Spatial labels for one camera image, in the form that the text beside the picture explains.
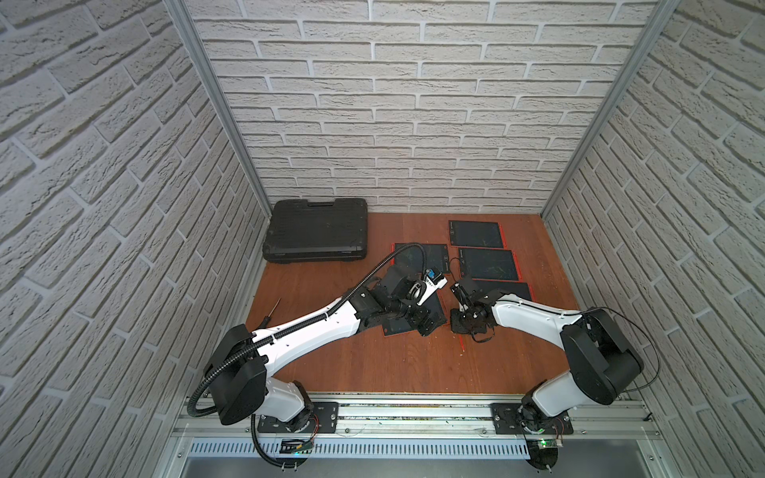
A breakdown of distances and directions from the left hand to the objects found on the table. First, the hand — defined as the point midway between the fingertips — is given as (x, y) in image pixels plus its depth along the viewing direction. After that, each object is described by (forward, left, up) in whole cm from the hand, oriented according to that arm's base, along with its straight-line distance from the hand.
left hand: (439, 304), depth 75 cm
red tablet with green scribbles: (+24, -23, -16) cm, 37 cm away
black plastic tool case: (+35, +46, -11) cm, 58 cm away
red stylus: (-2, -9, -17) cm, 19 cm away
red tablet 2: (+2, -11, +5) cm, 12 cm away
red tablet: (+40, -22, -18) cm, 49 cm away
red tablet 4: (-4, +3, +9) cm, 10 cm away
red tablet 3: (+28, +5, -18) cm, 33 cm away
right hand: (+2, -9, -18) cm, 20 cm away
